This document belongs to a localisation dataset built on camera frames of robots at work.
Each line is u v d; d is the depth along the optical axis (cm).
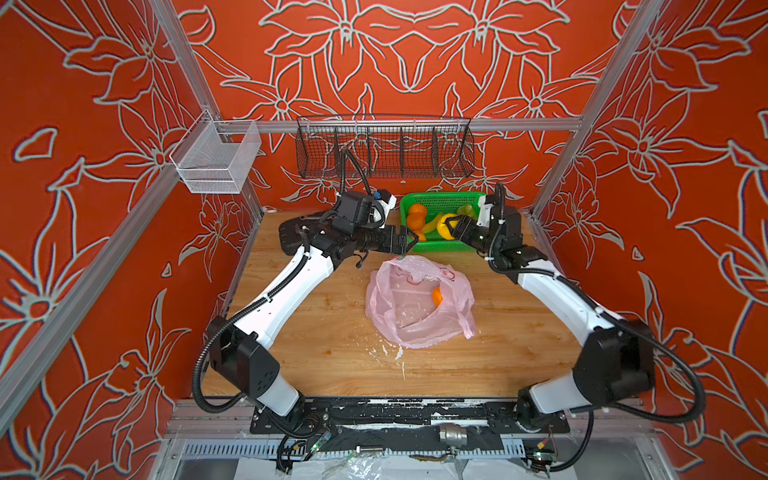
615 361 42
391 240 64
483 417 74
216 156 93
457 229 74
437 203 122
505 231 62
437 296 88
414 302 93
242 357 45
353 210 56
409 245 68
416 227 107
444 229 81
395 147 97
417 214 111
